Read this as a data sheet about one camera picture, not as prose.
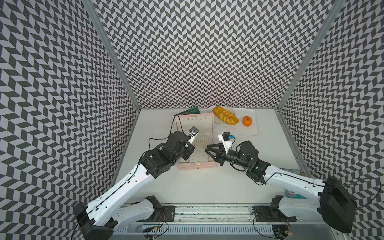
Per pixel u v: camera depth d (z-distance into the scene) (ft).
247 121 3.44
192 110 3.76
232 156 2.06
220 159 2.05
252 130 3.53
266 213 2.37
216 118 3.70
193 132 1.90
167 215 2.38
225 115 3.54
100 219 1.22
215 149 2.11
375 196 1.91
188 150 2.00
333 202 1.32
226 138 2.03
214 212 2.47
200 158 2.78
